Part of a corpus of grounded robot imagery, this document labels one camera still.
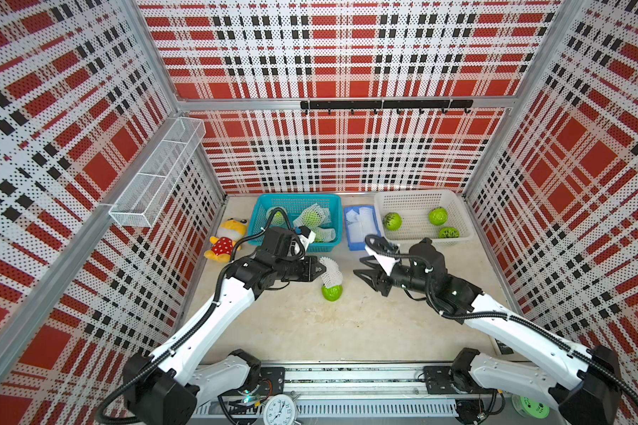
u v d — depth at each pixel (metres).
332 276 0.73
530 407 0.66
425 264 0.51
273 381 0.74
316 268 0.73
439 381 0.74
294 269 0.63
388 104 0.89
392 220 1.04
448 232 0.99
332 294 0.86
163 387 0.37
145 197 0.92
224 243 0.98
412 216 1.14
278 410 0.66
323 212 1.02
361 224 1.04
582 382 0.39
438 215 1.04
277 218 1.05
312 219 0.98
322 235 0.98
